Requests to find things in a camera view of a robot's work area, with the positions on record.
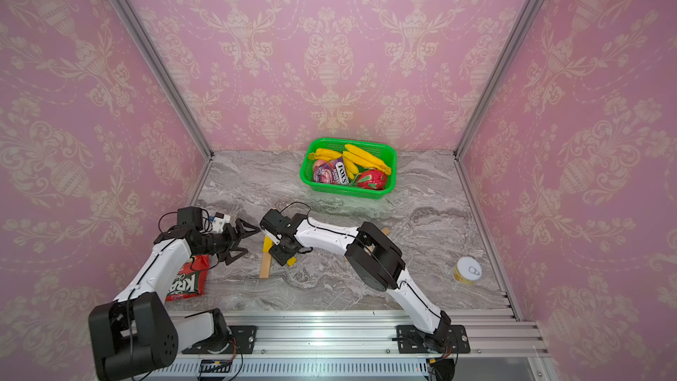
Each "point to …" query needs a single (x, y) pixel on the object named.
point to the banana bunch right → (353, 157)
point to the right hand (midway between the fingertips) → (278, 261)
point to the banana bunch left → (325, 154)
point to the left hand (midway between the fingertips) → (253, 239)
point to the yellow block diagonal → (268, 243)
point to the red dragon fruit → (375, 179)
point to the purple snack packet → (331, 172)
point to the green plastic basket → (385, 153)
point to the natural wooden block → (265, 265)
